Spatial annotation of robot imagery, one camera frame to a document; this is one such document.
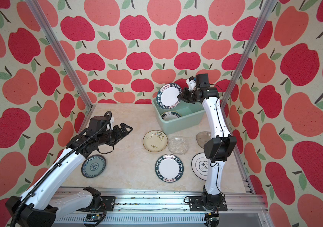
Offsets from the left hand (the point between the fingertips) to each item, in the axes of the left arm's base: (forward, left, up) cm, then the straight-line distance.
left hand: (131, 133), depth 73 cm
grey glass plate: (+13, -47, -26) cm, 55 cm away
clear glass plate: (+7, -28, -25) cm, 38 cm away
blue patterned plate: (-7, +27, -26) cm, 38 cm away
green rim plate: (+26, -20, +2) cm, 33 cm away
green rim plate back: (+33, -23, -23) cm, 46 cm away
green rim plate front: (-9, -21, -26) cm, 34 cm away
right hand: (+23, -28, +6) cm, 37 cm away
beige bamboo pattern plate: (+11, -12, -27) cm, 32 cm away
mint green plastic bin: (+17, -32, -7) cm, 37 cm away
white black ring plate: (-9, -40, -25) cm, 48 cm away
